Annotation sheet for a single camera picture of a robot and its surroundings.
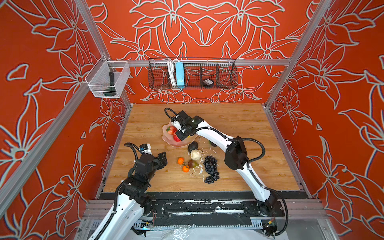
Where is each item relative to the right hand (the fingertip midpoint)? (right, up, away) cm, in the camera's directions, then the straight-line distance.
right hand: (179, 131), depth 94 cm
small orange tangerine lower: (+4, -21, -10) cm, 24 cm away
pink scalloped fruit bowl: (-7, -4, +3) cm, 9 cm away
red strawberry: (-5, +1, +3) cm, 6 cm away
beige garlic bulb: (+11, -13, -7) cm, 18 cm away
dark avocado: (+9, -9, -2) cm, 12 cm away
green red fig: (+8, -18, -10) cm, 22 cm away
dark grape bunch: (+19, -18, -10) cm, 28 cm away
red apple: (-1, -3, -10) cm, 10 cm away
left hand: (-9, -11, -15) cm, 20 cm away
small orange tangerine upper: (+1, -17, -7) cm, 18 cm away
